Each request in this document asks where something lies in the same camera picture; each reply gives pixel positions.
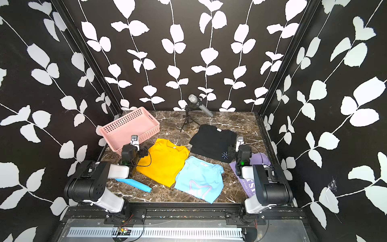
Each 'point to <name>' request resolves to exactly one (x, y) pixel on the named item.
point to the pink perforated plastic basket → (118, 133)
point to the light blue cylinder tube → (134, 183)
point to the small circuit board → (123, 231)
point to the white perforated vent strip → (108, 232)
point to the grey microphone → (194, 99)
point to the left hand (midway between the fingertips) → (138, 141)
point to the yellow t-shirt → (164, 161)
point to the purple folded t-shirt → (249, 185)
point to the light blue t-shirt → (202, 179)
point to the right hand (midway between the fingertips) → (238, 142)
